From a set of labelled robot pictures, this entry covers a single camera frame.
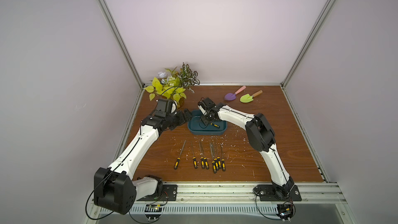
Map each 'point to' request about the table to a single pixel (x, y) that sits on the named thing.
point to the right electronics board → (285, 211)
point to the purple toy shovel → (231, 96)
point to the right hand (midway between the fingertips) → (205, 115)
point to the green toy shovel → (246, 98)
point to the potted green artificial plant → (173, 85)
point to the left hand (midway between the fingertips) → (189, 117)
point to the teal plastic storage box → (196, 127)
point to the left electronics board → (153, 208)
